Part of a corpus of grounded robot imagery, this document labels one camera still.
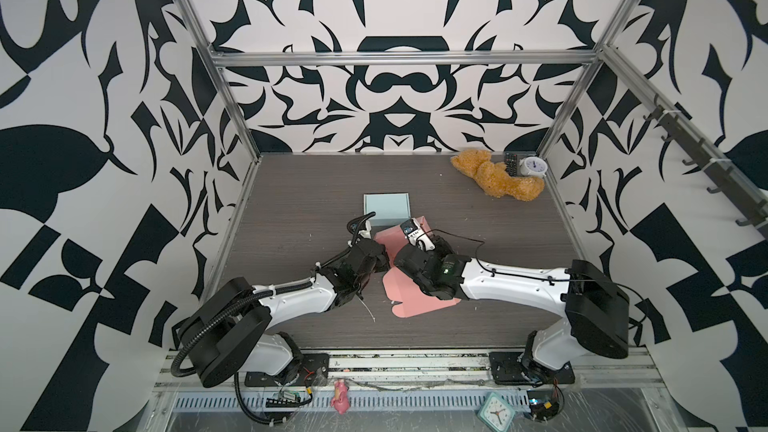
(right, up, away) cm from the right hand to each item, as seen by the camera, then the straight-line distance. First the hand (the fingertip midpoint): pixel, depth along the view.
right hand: (432, 239), depth 83 cm
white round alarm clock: (+43, +22, +31) cm, 57 cm away
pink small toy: (-23, -33, -16) cm, 43 cm away
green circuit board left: (-36, -34, -13) cm, 51 cm away
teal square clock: (+12, -36, -16) cm, 41 cm away
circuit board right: (+24, -37, -12) cm, 45 cm away
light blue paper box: (-11, +7, +15) cm, 20 cm away
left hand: (-12, -2, +2) cm, 12 cm away
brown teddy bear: (+24, +17, +19) cm, 35 cm away
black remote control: (+36, +23, +34) cm, 55 cm away
